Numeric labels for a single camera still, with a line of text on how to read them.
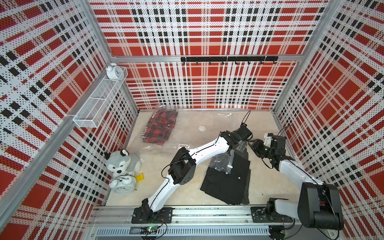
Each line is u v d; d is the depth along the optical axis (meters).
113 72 0.80
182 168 0.54
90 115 0.69
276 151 0.68
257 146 0.78
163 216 0.73
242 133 0.68
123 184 0.73
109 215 0.76
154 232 0.70
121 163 0.73
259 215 0.73
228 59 0.89
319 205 0.42
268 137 0.82
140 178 0.84
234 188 0.84
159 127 1.08
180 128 1.08
